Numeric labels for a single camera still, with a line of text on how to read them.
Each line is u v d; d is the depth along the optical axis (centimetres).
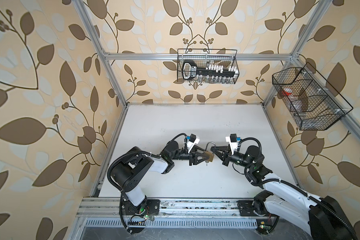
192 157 70
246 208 72
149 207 74
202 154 74
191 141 71
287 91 81
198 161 72
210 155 74
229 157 66
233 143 66
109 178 46
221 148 71
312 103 73
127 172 47
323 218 40
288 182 52
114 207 76
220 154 72
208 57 91
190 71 84
